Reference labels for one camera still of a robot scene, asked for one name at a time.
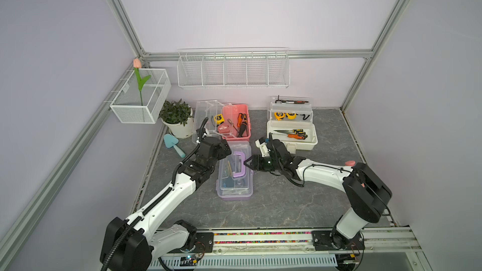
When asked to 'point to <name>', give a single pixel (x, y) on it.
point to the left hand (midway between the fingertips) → (219, 145)
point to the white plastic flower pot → (180, 131)
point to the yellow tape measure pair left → (279, 115)
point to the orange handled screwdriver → (295, 135)
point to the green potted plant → (173, 112)
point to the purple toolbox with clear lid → (235, 179)
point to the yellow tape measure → (219, 119)
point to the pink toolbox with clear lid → (230, 122)
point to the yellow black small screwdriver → (297, 130)
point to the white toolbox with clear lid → (291, 121)
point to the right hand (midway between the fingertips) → (245, 163)
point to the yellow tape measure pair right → (291, 116)
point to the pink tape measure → (223, 128)
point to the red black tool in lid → (290, 101)
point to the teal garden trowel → (171, 142)
